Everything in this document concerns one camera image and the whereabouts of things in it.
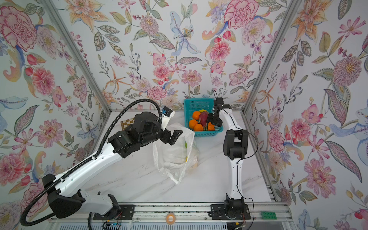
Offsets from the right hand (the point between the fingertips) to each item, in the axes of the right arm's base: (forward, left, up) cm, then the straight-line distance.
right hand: (211, 121), depth 105 cm
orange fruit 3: (-5, +10, -1) cm, 11 cm away
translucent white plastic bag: (-25, +21, -7) cm, 34 cm away
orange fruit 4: (-5, +1, 0) cm, 5 cm away
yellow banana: (+15, +5, -3) cm, 16 cm away
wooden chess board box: (-1, +65, -4) cm, 66 cm away
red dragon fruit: (+3, +6, 0) cm, 7 cm away
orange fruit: (+9, +11, -2) cm, 14 cm away
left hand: (-29, +21, +27) cm, 45 cm away
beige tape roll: (-61, +26, -8) cm, 66 cm away
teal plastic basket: (+18, +14, -1) cm, 23 cm away
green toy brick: (-57, -25, -6) cm, 62 cm away
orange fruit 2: (0, +14, -2) cm, 14 cm away
